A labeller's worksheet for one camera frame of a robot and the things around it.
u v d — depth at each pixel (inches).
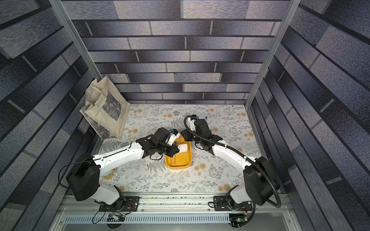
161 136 25.5
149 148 23.8
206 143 23.7
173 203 29.9
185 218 30.5
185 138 28.6
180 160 33.5
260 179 16.9
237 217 28.0
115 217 27.9
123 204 27.1
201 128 24.5
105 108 35.7
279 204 14.8
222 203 29.0
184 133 28.6
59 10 27.5
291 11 28.0
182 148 32.8
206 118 44.5
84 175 17.1
